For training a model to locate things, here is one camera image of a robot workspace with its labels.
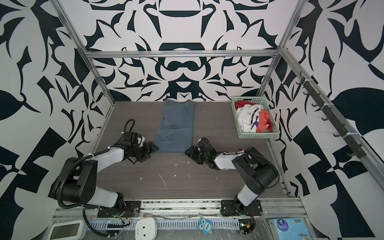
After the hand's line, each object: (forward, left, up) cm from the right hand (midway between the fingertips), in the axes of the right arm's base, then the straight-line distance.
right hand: (187, 154), depth 90 cm
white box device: (-35, +17, +1) cm, 40 cm away
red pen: (+3, -32, -2) cm, 33 cm away
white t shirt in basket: (+23, -40, +5) cm, 46 cm away
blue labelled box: (-36, -46, +2) cm, 58 cm away
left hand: (+3, +19, +1) cm, 19 cm away
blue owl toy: (-35, -9, -1) cm, 36 cm away
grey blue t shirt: (+16, +8, -2) cm, 18 cm away
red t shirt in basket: (+19, -51, +2) cm, 54 cm away
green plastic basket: (+12, -44, 0) cm, 45 cm away
